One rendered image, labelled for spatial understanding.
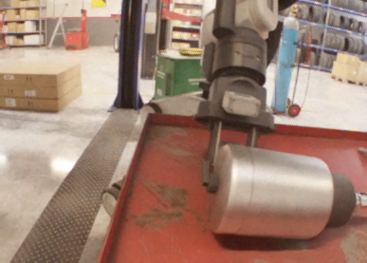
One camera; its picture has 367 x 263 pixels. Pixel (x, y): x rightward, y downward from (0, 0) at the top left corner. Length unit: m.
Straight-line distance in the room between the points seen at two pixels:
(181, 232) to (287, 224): 0.11
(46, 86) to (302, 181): 3.19
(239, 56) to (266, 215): 0.24
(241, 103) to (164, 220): 0.17
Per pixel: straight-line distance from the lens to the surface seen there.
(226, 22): 0.43
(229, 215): 0.24
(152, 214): 0.33
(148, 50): 5.00
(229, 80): 0.41
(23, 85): 3.50
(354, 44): 11.70
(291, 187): 0.26
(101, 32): 11.09
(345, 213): 0.32
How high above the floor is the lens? 1.06
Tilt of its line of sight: 21 degrees down
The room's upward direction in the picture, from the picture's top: 5 degrees clockwise
